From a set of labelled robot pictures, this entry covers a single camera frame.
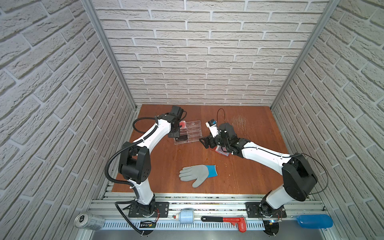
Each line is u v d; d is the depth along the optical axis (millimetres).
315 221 717
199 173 854
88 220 588
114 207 677
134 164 467
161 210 728
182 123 972
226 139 655
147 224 724
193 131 1005
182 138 994
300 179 440
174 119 654
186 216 644
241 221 696
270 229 704
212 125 740
